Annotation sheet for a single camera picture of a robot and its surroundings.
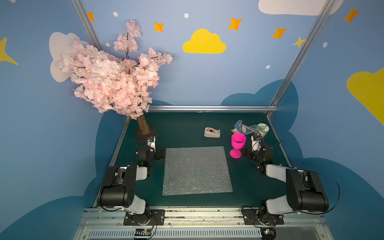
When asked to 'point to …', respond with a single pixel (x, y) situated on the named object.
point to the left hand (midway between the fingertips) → (156, 144)
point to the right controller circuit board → (268, 233)
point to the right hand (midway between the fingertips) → (251, 145)
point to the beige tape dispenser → (210, 132)
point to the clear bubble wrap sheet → (197, 170)
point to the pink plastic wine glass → (238, 140)
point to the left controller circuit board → (143, 232)
